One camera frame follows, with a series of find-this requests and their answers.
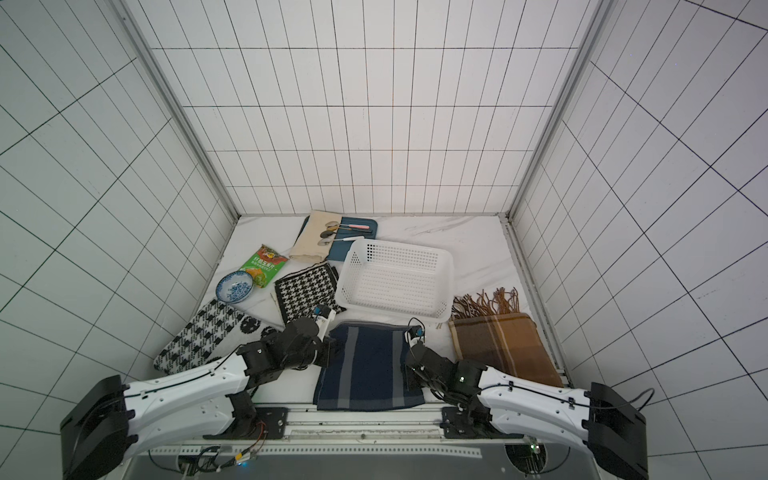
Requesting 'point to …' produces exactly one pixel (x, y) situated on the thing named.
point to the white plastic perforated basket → (397, 279)
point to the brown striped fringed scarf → (492, 331)
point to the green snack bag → (264, 266)
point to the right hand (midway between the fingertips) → (394, 373)
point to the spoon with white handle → (329, 241)
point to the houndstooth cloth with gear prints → (217, 327)
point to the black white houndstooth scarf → (299, 293)
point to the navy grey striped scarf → (365, 368)
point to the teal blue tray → (339, 248)
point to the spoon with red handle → (337, 224)
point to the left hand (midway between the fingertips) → (337, 351)
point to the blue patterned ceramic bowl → (234, 287)
